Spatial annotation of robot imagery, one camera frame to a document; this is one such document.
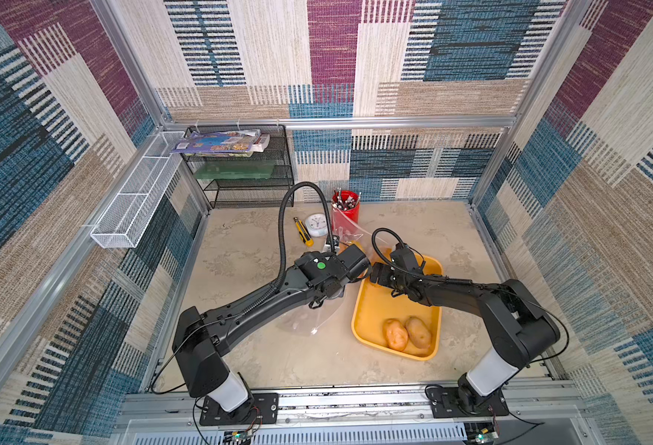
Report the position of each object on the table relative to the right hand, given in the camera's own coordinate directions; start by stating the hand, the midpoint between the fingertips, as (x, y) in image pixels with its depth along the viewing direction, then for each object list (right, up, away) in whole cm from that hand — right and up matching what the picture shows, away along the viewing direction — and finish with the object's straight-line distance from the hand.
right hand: (382, 276), depth 96 cm
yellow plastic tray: (-4, -8, -7) cm, 11 cm away
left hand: (-18, +2, -19) cm, 26 cm away
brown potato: (+7, -14, -15) cm, 22 cm away
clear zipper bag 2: (-25, -12, -10) cm, 30 cm away
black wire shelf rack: (-45, +36, +18) cm, 60 cm away
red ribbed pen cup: (-13, +23, +3) cm, 27 cm away
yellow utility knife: (-28, +15, +13) cm, 34 cm away
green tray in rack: (-57, +37, +3) cm, 68 cm away
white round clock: (-24, +18, +15) cm, 33 cm away
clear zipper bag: (-12, +16, +6) cm, 21 cm away
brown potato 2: (+1, -14, -15) cm, 21 cm away
